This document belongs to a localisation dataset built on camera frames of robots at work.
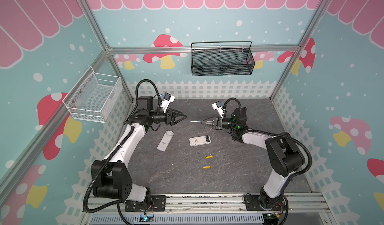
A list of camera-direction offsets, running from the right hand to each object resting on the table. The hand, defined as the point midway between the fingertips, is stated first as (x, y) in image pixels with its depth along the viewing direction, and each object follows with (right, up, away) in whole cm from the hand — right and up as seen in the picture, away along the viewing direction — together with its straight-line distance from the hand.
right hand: (202, 123), depth 77 cm
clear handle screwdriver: (-3, +1, +2) cm, 4 cm away
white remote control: (-24, -12, +19) cm, 33 cm away
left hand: (-10, +3, -2) cm, 11 cm away
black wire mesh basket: (+8, +40, +17) cm, 45 cm away
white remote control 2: (-1, -12, +19) cm, 23 cm away
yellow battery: (+3, -26, +8) cm, 27 cm away
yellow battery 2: (+5, -21, +13) cm, 25 cm away
